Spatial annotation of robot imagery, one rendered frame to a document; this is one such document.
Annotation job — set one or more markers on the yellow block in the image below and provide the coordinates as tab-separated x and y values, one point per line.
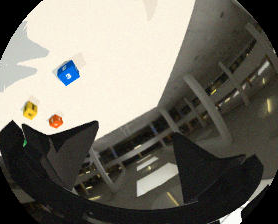
30	110

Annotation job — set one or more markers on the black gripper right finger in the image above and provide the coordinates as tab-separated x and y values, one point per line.
198	168

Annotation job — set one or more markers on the blue block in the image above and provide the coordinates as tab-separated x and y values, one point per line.
68	73

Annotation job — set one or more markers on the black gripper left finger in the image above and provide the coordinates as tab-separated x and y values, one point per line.
64	151

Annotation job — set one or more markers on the orange block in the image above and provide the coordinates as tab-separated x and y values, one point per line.
56	121

